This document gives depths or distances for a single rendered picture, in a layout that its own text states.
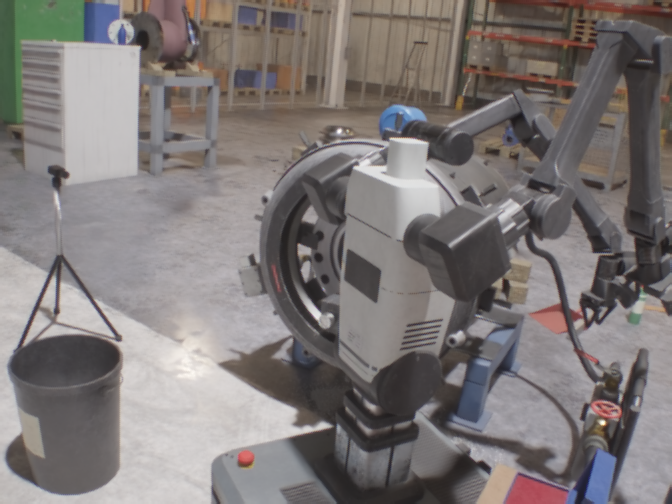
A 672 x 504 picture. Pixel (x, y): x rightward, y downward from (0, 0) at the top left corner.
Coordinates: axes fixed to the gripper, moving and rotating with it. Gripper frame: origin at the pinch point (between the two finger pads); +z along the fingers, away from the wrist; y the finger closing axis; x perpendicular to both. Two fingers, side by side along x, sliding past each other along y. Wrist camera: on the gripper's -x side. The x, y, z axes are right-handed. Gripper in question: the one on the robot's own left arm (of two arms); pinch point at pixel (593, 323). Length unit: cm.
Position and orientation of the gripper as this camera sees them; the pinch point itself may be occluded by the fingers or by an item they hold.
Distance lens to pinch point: 181.9
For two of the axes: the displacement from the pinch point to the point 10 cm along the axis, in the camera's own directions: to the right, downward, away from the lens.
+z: -1.0, 9.5, 3.1
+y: 8.4, -0.9, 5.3
